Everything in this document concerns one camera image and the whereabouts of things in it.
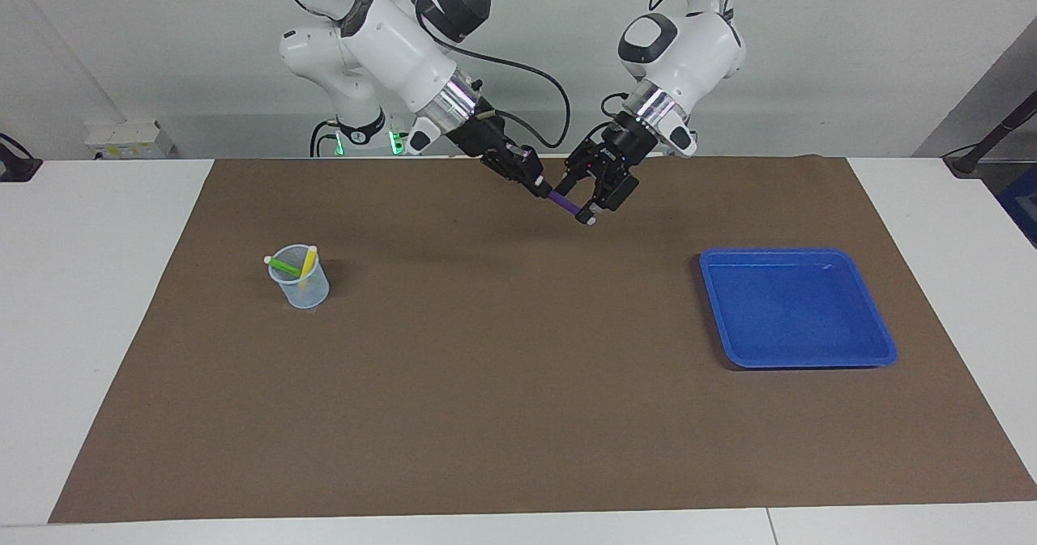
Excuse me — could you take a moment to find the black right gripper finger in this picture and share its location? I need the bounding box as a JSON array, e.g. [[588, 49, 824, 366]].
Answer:
[[518, 147, 556, 194], [504, 164, 552, 200]]

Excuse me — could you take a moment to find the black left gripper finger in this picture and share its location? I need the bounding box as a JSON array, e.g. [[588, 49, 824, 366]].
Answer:
[[564, 150, 602, 199], [577, 166, 641, 224]]

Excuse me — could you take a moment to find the purple marker pen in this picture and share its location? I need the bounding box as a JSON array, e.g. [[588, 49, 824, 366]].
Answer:
[[548, 189, 598, 227]]

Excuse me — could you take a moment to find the blue plastic tray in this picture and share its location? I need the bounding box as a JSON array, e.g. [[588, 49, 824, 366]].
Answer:
[[698, 247, 898, 369]]

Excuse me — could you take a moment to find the brown table mat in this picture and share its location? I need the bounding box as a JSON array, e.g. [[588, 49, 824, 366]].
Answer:
[[49, 155, 1037, 524]]

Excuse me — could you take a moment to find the clear plastic cup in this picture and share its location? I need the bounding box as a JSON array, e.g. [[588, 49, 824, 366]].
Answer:
[[268, 244, 331, 310]]

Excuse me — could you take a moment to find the black stand pole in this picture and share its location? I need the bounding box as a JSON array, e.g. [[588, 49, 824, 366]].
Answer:
[[944, 90, 1037, 178]]

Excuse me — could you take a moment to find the blue crate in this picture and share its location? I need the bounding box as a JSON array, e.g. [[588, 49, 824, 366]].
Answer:
[[995, 164, 1037, 248]]

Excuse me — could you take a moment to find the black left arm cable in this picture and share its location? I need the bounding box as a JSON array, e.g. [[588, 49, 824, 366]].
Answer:
[[600, 0, 734, 137]]

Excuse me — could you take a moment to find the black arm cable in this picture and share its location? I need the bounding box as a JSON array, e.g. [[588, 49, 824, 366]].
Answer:
[[600, 0, 734, 137], [413, 0, 573, 151]]

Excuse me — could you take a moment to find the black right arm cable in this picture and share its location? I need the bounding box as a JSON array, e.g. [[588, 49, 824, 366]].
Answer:
[[413, 0, 573, 151]]

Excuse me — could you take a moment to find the black right base cable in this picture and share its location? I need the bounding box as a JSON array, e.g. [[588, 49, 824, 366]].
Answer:
[[309, 120, 339, 158]]

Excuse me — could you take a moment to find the black clamp mount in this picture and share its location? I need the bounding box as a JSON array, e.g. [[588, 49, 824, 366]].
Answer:
[[0, 132, 43, 183]]

